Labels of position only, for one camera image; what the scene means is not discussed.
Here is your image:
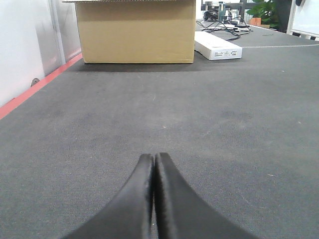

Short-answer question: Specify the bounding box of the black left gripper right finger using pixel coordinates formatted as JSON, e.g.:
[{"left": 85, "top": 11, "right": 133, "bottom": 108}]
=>
[{"left": 154, "top": 152, "right": 260, "bottom": 239}]

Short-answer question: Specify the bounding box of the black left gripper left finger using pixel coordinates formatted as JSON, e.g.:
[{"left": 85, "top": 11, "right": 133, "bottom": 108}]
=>
[{"left": 61, "top": 153, "right": 155, "bottom": 239}]

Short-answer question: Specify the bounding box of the conveyor with dark grey belt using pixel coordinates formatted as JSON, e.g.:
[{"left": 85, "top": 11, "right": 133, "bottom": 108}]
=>
[{"left": 0, "top": 24, "right": 319, "bottom": 239}]

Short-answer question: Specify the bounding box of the long white carton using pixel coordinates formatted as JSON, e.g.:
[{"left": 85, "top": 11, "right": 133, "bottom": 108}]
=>
[{"left": 194, "top": 31, "right": 243, "bottom": 61}]

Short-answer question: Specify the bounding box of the large cardboard box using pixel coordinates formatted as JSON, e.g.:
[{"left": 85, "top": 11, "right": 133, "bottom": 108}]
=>
[{"left": 62, "top": 0, "right": 196, "bottom": 64}]

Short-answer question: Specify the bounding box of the green potted plant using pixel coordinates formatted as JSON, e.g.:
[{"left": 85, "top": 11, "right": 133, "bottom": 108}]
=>
[{"left": 246, "top": 0, "right": 280, "bottom": 29}]

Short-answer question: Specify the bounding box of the black cable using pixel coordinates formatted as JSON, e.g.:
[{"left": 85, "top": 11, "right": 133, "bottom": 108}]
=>
[{"left": 199, "top": 17, "right": 252, "bottom": 41}]

